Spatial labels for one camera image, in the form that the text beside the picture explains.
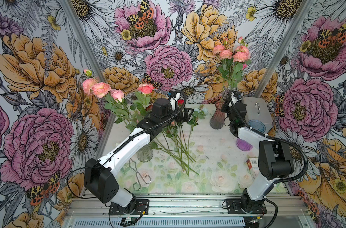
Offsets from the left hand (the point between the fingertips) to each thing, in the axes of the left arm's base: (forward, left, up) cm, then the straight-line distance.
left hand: (185, 113), depth 76 cm
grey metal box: (+14, -49, -11) cm, 52 cm away
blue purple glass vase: (+1, -43, -11) cm, 44 cm away
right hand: (+16, -26, -6) cm, 32 cm away
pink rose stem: (+4, +23, +4) cm, 23 cm away
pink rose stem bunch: (-2, +28, +3) cm, 28 cm away
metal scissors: (-23, +22, -30) cm, 44 cm away
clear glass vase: (-11, +23, -24) cm, 35 cm away
